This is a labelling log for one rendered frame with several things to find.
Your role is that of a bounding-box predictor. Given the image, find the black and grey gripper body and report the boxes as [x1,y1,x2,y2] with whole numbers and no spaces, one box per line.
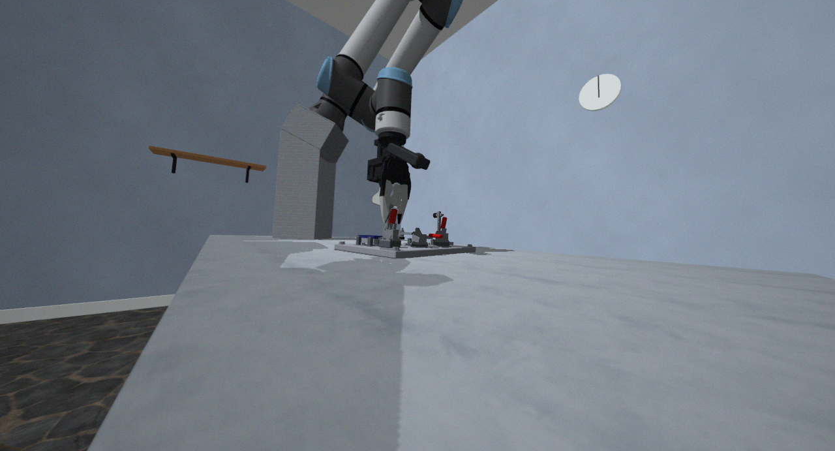
[367,131,409,184]

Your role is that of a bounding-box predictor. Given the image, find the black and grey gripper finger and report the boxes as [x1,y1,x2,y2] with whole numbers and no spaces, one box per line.
[372,165,393,223]
[390,173,411,224]

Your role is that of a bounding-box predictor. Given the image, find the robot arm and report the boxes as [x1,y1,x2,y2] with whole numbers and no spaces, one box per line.
[309,0,463,170]

